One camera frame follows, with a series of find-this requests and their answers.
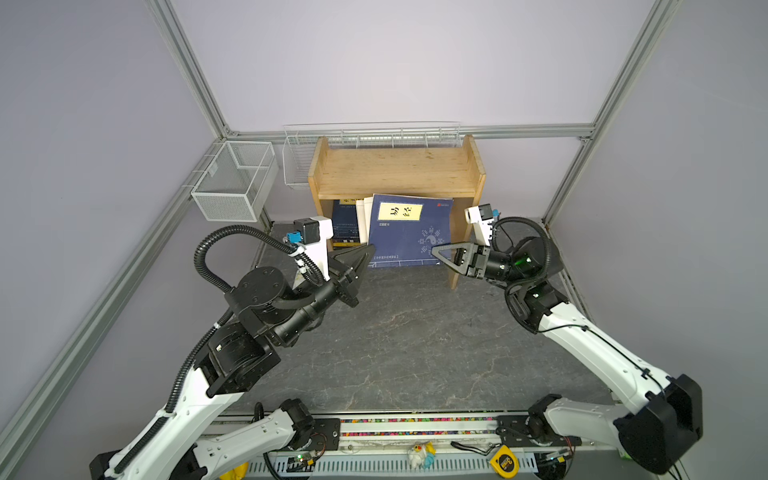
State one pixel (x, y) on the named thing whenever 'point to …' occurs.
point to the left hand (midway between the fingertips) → (373, 255)
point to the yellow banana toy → (237, 473)
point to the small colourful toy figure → (422, 456)
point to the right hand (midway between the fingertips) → (430, 257)
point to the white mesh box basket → (238, 182)
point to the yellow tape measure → (505, 463)
